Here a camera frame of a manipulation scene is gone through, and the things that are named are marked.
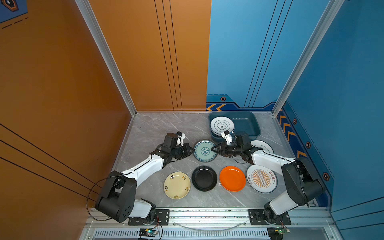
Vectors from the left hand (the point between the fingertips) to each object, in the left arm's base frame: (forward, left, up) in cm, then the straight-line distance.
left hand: (196, 149), depth 85 cm
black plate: (-13, -5, -11) cm, 17 cm away
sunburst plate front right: (-13, -38, -11) cm, 41 cm away
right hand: (0, -9, -1) cm, 9 cm away
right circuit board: (-38, -39, -12) cm, 56 cm away
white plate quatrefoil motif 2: (+10, -45, -11) cm, 48 cm away
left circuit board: (-38, +23, -14) cm, 46 cm away
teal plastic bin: (+32, -39, -11) cm, 52 cm away
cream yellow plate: (-17, +10, -12) cm, 23 cm away
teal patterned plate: (-1, -4, -1) cm, 5 cm away
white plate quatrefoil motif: (+27, -18, -9) cm, 33 cm away
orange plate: (-12, -22, -12) cm, 28 cm away
